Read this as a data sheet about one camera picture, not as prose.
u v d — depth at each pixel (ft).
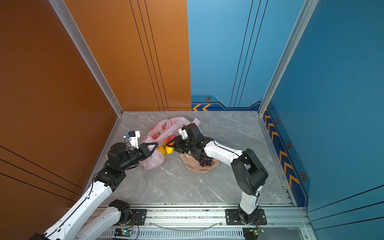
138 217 2.43
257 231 2.28
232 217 2.38
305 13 2.34
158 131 3.17
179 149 2.46
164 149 2.61
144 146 2.14
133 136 2.23
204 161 2.89
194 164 2.95
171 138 3.09
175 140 2.51
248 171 1.54
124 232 2.32
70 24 2.44
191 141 2.27
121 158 1.90
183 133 2.65
